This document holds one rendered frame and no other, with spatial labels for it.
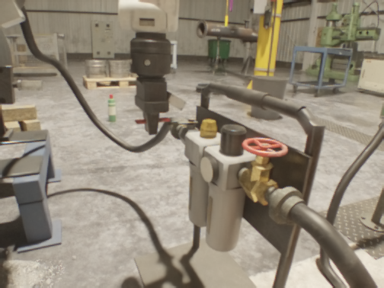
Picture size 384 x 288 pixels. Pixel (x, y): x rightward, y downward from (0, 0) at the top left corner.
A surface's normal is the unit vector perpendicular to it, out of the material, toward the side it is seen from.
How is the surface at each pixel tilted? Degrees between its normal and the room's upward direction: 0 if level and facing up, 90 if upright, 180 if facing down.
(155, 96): 90
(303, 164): 90
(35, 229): 90
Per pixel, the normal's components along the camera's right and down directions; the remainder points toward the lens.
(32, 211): 0.44, 0.33
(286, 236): -0.90, 0.11
